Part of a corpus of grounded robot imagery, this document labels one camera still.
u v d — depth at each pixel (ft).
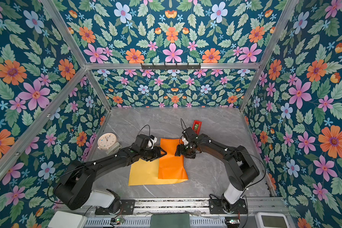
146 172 2.83
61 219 2.24
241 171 1.50
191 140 2.27
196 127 3.22
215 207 2.41
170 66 3.00
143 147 2.32
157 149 2.53
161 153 2.62
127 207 2.42
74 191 1.40
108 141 3.20
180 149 2.57
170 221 2.28
